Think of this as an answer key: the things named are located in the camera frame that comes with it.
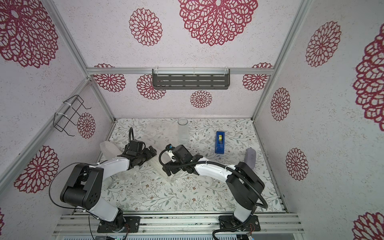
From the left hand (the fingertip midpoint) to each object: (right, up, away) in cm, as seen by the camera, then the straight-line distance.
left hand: (152, 154), depth 96 cm
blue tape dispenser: (+44, +5, +3) cm, 45 cm away
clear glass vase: (+19, +15, +18) cm, 30 cm away
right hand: (+12, -3, -11) cm, 17 cm away
